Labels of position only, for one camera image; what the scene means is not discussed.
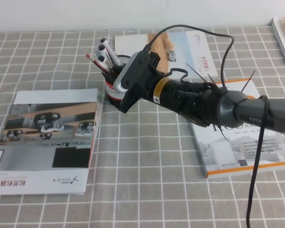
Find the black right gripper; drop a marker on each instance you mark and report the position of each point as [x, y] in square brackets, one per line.
[144, 87]

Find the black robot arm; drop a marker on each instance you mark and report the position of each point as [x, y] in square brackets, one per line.
[202, 103]

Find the black mesh pen holder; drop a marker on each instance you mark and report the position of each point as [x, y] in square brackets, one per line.
[112, 95]

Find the top black-capped marker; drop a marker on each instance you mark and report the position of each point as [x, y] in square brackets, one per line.
[111, 52]

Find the black-capped marker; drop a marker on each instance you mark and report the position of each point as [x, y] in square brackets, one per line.
[111, 52]
[102, 61]
[102, 51]

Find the lower black-capped marker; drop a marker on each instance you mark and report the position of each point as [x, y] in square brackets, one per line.
[102, 61]

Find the middle black-capped marker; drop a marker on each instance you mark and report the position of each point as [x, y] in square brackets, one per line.
[102, 51]

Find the desert cover brochure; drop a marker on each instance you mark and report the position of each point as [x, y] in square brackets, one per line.
[186, 50]

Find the red pencil with eraser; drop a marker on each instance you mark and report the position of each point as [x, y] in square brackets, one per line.
[96, 63]

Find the grey checkered tablecloth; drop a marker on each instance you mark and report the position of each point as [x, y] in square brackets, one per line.
[146, 170]

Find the white ROS robotics book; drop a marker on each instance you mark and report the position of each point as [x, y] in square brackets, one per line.
[229, 148]

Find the AgileX brochure stack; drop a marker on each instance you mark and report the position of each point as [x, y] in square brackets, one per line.
[47, 142]

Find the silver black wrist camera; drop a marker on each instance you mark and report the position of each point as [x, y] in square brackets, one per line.
[132, 71]

